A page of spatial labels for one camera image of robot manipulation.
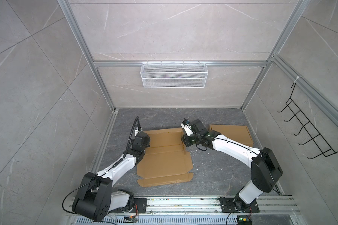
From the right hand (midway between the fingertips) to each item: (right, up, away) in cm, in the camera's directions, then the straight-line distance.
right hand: (182, 137), depth 87 cm
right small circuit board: (+30, -40, -17) cm, 53 cm away
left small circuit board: (-28, -40, -17) cm, 52 cm away
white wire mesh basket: (-5, +44, +14) cm, 47 cm away
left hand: (-26, +2, +1) cm, 26 cm away
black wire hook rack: (+60, +1, -24) cm, 65 cm away
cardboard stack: (-10, -16, +3) cm, 19 cm away
